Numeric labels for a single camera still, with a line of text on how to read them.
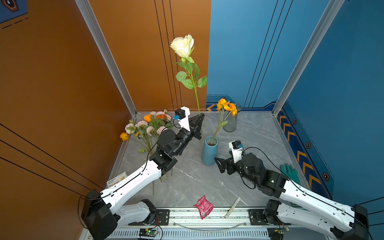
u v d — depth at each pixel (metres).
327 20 0.73
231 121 1.10
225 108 0.67
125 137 1.03
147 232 0.71
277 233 0.71
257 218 0.72
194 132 0.55
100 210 0.38
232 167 0.63
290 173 0.87
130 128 1.05
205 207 0.76
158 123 1.05
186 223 0.73
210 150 0.79
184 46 0.42
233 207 0.77
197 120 0.59
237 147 0.61
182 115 0.53
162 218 0.74
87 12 0.71
